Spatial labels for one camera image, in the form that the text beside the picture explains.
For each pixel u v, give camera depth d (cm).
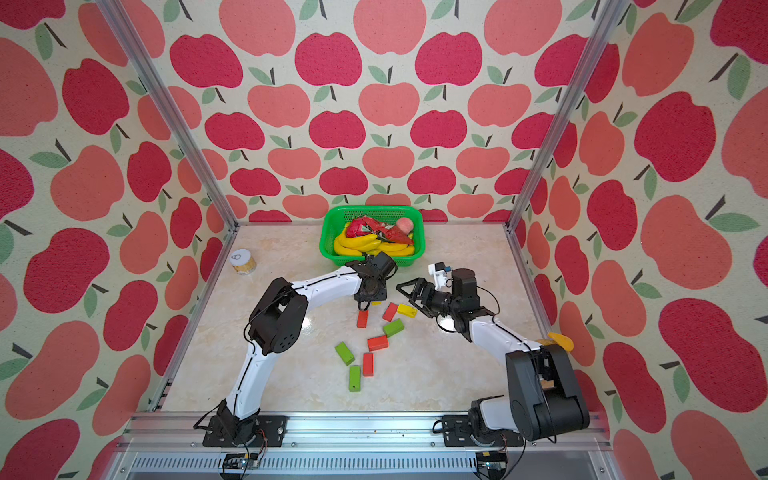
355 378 82
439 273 82
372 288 75
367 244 104
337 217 116
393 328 93
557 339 63
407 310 95
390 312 96
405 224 112
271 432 75
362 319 95
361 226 110
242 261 104
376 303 89
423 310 84
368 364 85
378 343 88
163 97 84
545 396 44
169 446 176
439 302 77
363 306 97
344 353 86
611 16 69
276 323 57
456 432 73
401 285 81
